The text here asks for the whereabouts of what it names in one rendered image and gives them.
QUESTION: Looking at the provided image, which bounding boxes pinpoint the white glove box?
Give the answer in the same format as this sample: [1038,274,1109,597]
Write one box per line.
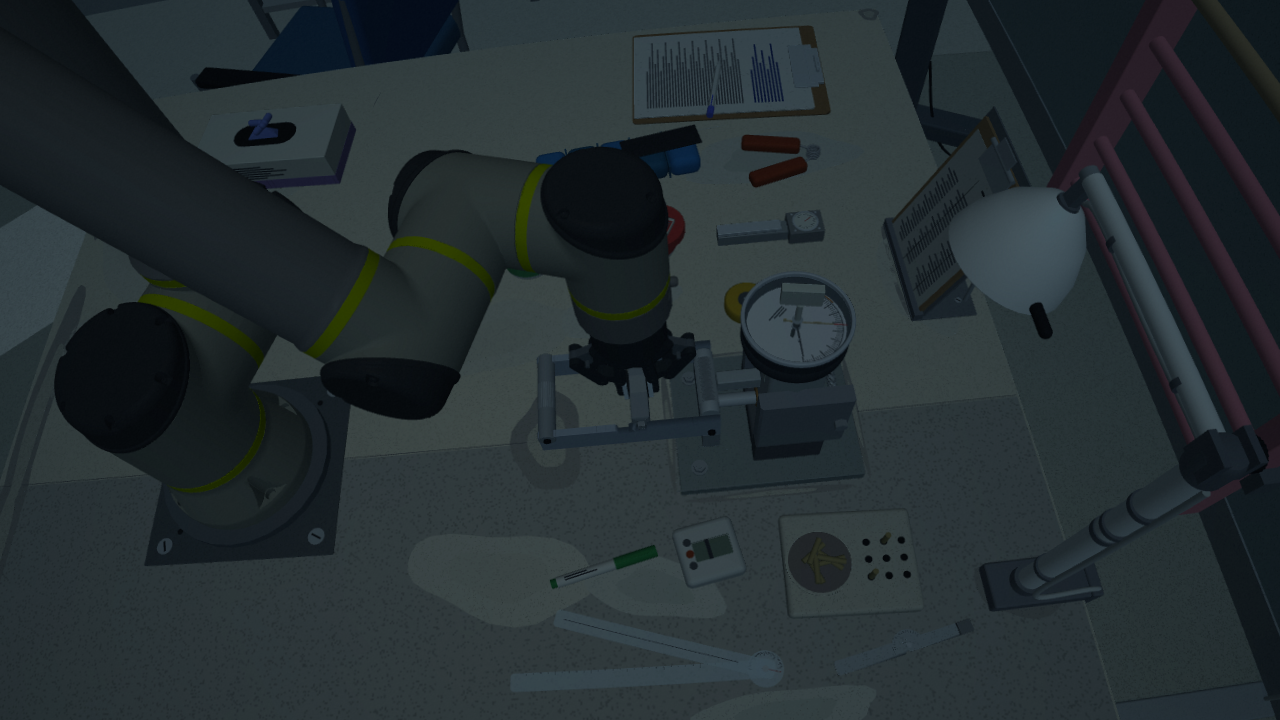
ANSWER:
[204,104,358,190]

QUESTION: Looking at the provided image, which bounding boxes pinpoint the green and white marker pen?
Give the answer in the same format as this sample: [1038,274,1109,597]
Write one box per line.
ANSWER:
[548,544,661,591]

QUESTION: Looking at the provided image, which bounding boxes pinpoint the white flat strip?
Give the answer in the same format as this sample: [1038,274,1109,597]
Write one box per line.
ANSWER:
[835,618,975,674]

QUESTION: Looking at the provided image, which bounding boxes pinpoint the upright clipboard stand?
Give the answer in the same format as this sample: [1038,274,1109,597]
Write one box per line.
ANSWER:
[883,107,1032,322]

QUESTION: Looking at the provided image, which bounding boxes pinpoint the blue chair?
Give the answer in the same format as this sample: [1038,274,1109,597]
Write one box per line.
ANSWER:
[248,0,471,78]

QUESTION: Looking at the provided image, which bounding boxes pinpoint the brown clipboard with chart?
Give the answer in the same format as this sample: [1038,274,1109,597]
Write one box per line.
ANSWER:
[631,26,832,125]

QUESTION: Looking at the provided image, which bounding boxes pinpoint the grey pinch gauge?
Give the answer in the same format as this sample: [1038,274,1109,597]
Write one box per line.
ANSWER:
[715,208,827,247]

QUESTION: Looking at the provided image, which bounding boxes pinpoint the dark square base plate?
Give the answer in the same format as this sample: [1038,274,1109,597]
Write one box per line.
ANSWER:
[144,377,352,567]

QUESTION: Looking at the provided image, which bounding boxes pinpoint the black strap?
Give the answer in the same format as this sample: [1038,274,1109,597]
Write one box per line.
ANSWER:
[618,124,704,157]

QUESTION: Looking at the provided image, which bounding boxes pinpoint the tan wooden pole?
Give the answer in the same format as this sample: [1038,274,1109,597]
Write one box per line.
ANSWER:
[1194,0,1280,93]

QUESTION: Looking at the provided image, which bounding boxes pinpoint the grey grip dynamometer body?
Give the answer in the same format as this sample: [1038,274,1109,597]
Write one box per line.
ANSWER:
[536,271,868,497]

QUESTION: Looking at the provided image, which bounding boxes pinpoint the white timer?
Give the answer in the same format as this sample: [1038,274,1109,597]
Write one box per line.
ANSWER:
[671,516,748,589]

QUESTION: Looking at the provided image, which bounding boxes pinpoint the clear goniometer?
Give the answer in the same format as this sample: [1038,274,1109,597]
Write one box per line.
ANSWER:
[509,611,787,694]

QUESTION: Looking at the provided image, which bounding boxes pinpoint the blue padded cuff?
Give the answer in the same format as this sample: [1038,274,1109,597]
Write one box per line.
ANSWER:
[534,140,702,178]

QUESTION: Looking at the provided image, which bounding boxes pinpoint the pink wall bars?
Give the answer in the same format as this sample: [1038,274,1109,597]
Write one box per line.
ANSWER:
[1048,0,1280,513]

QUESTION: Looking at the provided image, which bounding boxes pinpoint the white peg board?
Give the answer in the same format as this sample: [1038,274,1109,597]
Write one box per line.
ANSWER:
[779,509,925,619]

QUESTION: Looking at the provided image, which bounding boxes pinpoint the red-handled hand gripper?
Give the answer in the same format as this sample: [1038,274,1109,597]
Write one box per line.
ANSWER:
[739,133,824,189]

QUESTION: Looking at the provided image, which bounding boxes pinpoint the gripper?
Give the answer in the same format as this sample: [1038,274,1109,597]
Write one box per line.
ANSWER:
[567,334,699,394]

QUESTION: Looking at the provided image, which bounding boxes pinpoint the white desk lamp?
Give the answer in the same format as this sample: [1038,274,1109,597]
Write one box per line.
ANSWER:
[946,164,1280,612]

